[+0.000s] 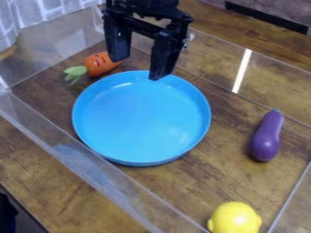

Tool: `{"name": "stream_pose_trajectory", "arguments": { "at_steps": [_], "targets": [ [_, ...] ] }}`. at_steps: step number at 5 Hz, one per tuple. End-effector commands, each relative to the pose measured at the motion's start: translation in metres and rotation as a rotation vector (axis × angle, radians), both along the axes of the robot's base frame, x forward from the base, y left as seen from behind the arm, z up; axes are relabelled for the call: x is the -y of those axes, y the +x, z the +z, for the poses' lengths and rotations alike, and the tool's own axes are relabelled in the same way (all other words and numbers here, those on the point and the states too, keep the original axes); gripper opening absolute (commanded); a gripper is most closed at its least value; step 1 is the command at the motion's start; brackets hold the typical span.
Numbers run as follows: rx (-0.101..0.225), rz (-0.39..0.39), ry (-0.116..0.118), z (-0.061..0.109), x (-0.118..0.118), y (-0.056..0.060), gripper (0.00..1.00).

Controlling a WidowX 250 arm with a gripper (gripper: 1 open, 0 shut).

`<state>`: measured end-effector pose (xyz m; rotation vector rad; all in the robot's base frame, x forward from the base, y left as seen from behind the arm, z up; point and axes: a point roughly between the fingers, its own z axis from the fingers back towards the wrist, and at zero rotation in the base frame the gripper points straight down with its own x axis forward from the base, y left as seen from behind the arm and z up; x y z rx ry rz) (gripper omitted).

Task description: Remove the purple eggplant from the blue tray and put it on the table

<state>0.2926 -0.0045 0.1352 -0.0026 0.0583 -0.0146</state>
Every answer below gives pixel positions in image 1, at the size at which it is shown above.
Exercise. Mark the yellow toy lemon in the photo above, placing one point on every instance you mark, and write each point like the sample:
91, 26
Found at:
234, 217

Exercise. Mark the purple toy eggplant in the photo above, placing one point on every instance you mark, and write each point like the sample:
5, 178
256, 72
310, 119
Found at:
266, 139

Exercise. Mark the blue round plastic tray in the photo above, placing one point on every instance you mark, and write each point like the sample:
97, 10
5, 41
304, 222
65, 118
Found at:
140, 122

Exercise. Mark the clear acrylic enclosure wall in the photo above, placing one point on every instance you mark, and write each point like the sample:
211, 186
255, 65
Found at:
250, 66

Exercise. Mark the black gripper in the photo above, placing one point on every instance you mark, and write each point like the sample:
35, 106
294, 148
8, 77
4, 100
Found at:
154, 18

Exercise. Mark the orange toy carrot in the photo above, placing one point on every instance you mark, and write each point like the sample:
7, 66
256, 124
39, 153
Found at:
96, 65

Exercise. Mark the grey patterned curtain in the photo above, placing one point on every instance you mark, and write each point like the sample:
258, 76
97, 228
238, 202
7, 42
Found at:
23, 13

